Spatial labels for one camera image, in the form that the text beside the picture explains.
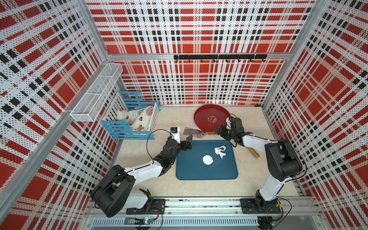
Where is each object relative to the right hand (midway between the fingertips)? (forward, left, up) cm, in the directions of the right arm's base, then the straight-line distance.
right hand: (218, 129), depth 96 cm
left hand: (-8, +21, +6) cm, 23 cm away
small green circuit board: (-50, +39, -6) cm, 64 cm away
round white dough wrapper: (-18, +8, -8) cm, 21 cm away
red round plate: (+17, +5, -9) cm, 20 cm away
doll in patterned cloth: (+10, +57, -2) cm, 58 cm away
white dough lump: (-13, +1, -7) cm, 14 cm away
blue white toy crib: (+2, +69, -2) cm, 69 cm away
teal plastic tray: (-22, +19, -7) cm, 30 cm away
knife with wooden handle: (+5, +14, -11) cm, 18 cm away
